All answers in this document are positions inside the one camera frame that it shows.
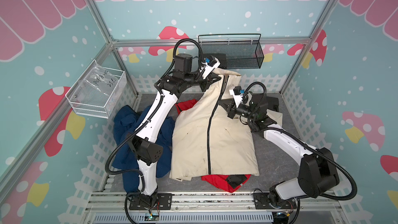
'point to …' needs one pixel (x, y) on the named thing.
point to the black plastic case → (272, 103)
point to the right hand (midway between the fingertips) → (219, 102)
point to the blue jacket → (125, 117)
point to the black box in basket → (222, 58)
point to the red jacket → (229, 183)
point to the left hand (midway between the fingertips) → (218, 78)
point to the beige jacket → (206, 140)
